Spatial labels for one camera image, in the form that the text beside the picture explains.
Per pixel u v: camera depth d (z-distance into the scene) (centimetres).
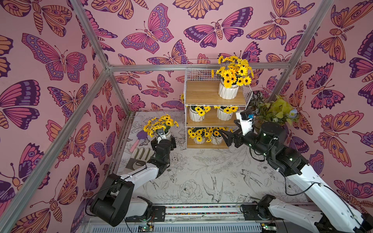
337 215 38
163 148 65
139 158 94
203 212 75
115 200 42
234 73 59
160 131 75
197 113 74
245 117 50
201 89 73
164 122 81
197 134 90
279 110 91
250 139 53
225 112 69
